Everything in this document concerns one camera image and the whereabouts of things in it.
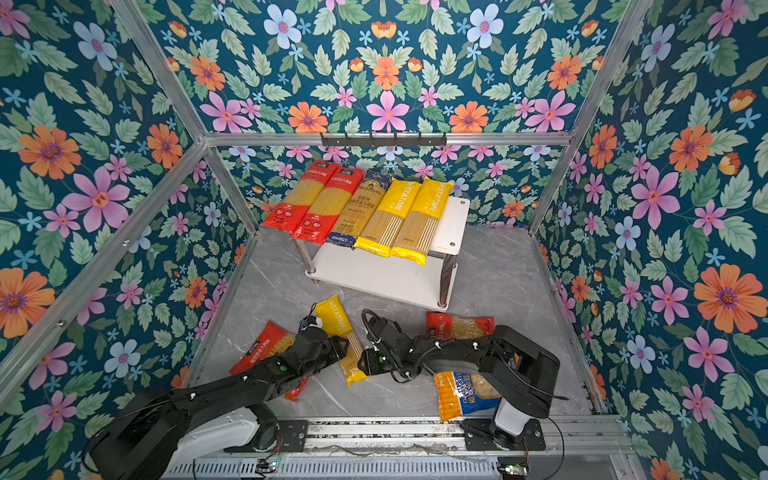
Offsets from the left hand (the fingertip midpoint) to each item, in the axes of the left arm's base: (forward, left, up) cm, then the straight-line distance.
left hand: (350, 342), depth 85 cm
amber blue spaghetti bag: (+22, -6, +31) cm, 39 cm away
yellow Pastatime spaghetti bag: (+13, -11, +32) cm, 36 cm away
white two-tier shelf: (+17, -26, +2) cm, 31 cm away
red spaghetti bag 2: (+27, +1, +32) cm, 42 cm away
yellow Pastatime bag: (+11, -19, +32) cm, 39 cm away
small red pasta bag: (+3, -30, 0) cm, 30 cm away
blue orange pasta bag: (-16, -30, 0) cm, 34 cm away
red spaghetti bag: (+21, +11, +32) cm, 40 cm away
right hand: (-6, -3, -1) cm, 7 cm away
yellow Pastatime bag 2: (+9, +6, -3) cm, 11 cm away
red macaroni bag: (+1, +24, -1) cm, 24 cm away
